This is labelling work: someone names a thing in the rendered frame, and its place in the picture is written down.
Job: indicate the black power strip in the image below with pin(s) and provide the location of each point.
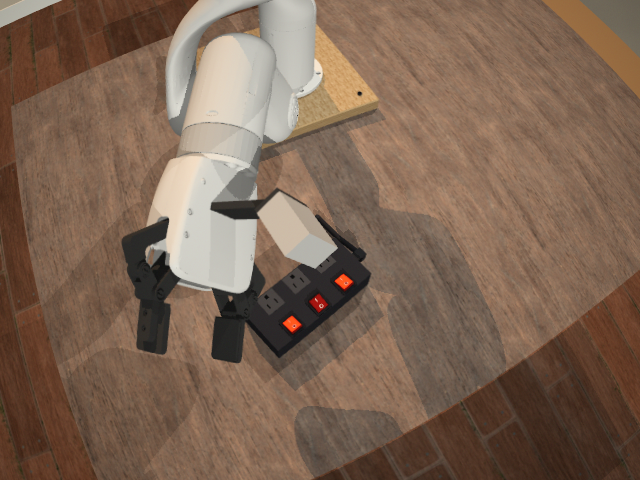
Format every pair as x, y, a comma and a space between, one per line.
306, 297

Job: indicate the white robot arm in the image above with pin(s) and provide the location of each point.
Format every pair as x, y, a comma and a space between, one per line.
236, 79

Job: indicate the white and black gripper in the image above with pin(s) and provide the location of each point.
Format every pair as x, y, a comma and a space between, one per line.
205, 248

